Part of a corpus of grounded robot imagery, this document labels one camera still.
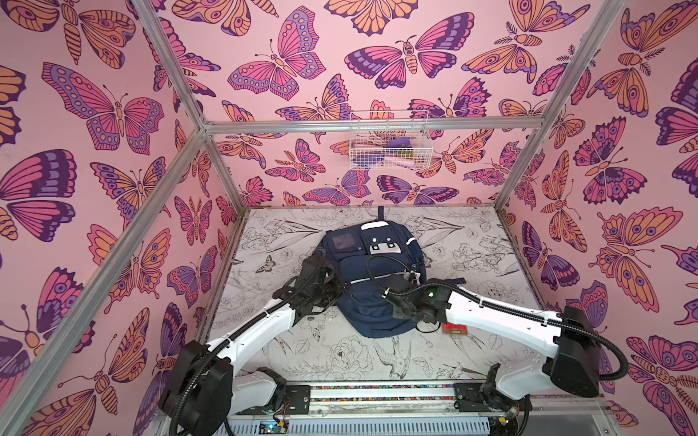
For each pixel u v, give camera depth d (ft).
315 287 2.22
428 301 1.76
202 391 1.32
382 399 2.45
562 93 2.76
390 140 3.14
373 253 3.13
